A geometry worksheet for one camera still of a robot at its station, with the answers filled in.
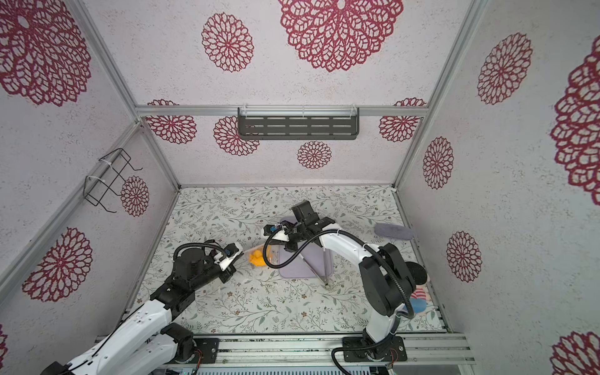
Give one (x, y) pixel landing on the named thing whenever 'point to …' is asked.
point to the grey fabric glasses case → (394, 230)
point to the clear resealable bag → (261, 248)
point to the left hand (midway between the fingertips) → (240, 253)
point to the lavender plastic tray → (313, 262)
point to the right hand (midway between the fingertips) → (271, 235)
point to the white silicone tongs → (325, 281)
